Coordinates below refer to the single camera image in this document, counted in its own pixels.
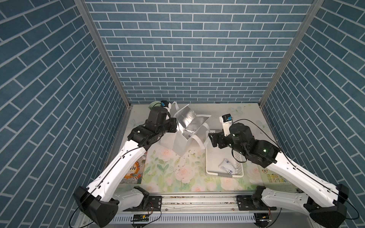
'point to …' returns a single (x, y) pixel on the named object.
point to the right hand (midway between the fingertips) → (215, 132)
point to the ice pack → (227, 166)
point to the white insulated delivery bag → (190, 127)
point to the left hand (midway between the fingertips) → (179, 120)
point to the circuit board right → (262, 219)
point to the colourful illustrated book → (134, 175)
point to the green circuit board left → (141, 217)
